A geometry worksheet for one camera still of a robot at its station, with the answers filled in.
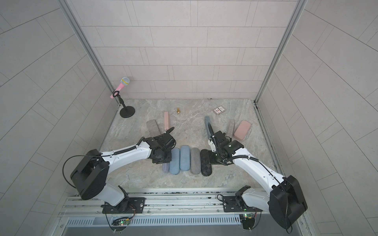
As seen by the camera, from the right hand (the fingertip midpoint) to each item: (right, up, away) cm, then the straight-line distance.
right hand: (207, 160), depth 79 cm
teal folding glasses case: (+16, +15, +14) cm, 26 cm away
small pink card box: (+11, +28, +30) cm, 42 cm away
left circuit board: (-40, -23, -14) cm, 48 cm away
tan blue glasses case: (-18, -3, +3) cm, 19 cm away
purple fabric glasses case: (-23, -3, -1) cm, 23 cm away
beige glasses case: (-7, -1, +3) cm, 8 cm away
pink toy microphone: (-52, +46, +12) cm, 70 cm away
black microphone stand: (-57, +27, +30) cm, 70 cm away
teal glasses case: (+1, +21, +20) cm, 29 cm away
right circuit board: (+19, -26, -9) cm, 33 cm away
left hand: (-21, -2, +6) cm, 22 cm away
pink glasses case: (+25, +14, +18) cm, 34 cm away
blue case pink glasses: (-13, -2, +3) cm, 13 cm away
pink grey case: (-26, +21, +18) cm, 38 cm away
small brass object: (-20, +28, +30) cm, 45 cm away
